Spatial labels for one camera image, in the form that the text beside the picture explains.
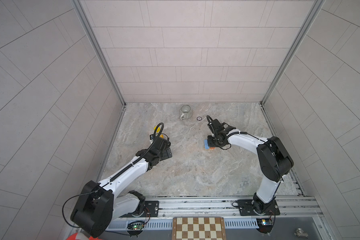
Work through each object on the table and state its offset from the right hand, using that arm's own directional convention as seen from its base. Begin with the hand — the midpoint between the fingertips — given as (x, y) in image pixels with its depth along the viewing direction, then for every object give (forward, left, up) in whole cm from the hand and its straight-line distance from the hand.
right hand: (209, 143), depth 93 cm
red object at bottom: (-42, +61, +8) cm, 75 cm away
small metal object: (-46, -33, -1) cm, 57 cm away
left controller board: (-40, +39, +1) cm, 56 cm away
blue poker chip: (+20, +4, +1) cm, 20 cm away
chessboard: (-42, +11, +1) cm, 44 cm away
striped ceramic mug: (+22, +13, +7) cm, 26 cm away
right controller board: (-43, -20, -3) cm, 47 cm away
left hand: (-5, +26, +4) cm, 27 cm away
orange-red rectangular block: (-3, -2, 0) cm, 4 cm away
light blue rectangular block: (-5, +3, +8) cm, 10 cm away
